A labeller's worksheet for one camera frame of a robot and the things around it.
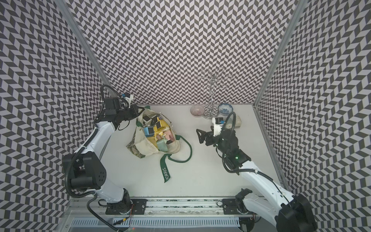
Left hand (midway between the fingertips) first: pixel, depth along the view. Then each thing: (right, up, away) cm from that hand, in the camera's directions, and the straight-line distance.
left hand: (144, 108), depth 85 cm
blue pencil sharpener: (+3, -13, -1) cm, 14 cm away
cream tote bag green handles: (+21, -26, +4) cm, 34 cm away
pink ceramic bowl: (+32, 0, +27) cm, 42 cm away
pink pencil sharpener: (+12, -16, +9) cm, 22 cm away
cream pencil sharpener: (+60, -8, +14) cm, 62 cm away
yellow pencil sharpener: (+9, -10, +4) cm, 14 cm away
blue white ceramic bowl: (+54, +1, +27) cm, 61 cm away
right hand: (+35, -12, -8) cm, 38 cm away
